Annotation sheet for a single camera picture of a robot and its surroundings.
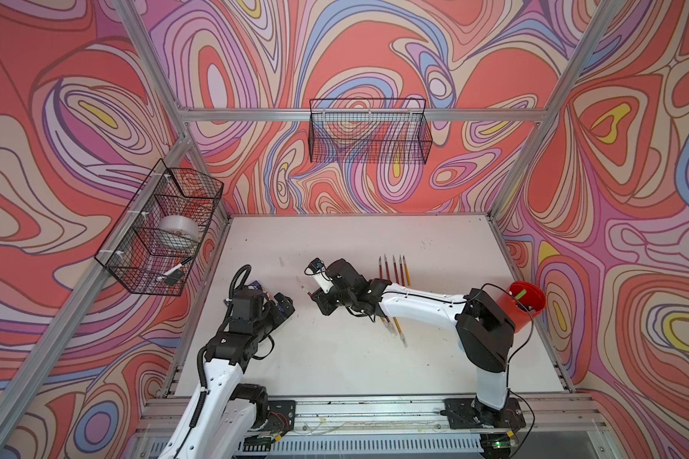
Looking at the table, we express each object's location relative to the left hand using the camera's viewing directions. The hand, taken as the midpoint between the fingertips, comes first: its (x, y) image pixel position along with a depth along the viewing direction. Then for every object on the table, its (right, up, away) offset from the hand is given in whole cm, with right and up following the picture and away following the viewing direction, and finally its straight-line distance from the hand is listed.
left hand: (286, 307), depth 80 cm
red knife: (+31, -8, +9) cm, 33 cm away
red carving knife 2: (+37, +8, +22) cm, 44 cm away
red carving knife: (+35, +8, +22) cm, 42 cm away
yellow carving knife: (+39, +8, +22) cm, 45 cm away
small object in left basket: (-27, +10, -8) cm, 30 cm away
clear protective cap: (-7, +12, +25) cm, 28 cm away
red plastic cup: (+70, 0, +5) cm, 70 cm away
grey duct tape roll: (-26, +22, -8) cm, 35 cm away
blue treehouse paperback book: (-14, +4, +17) cm, 22 cm away
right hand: (+8, +1, +4) cm, 9 cm away
